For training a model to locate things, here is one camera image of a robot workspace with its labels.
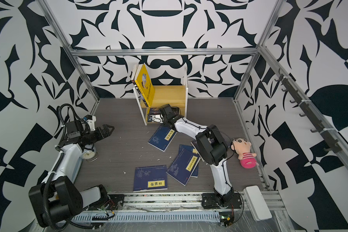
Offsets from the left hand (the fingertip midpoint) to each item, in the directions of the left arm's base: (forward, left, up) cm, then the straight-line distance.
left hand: (106, 128), depth 85 cm
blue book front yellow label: (-24, -25, -15) cm, 38 cm away
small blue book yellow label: (0, -32, -13) cm, 35 cm away
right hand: (+15, -33, -2) cm, 37 cm away
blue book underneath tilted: (-8, -51, -14) cm, 54 cm away
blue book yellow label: (-19, -44, -14) cm, 50 cm away
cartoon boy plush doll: (-11, -79, -8) cm, 80 cm away
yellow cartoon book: (+3, -25, +4) cm, 26 cm away
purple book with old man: (+17, -27, -5) cm, 32 cm away
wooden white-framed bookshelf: (+21, -41, +4) cm, 46 cm away
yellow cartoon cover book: (+17, -24, +18) cm, 34 cm away
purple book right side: (-6, -53, -13) cm, 55 cm away
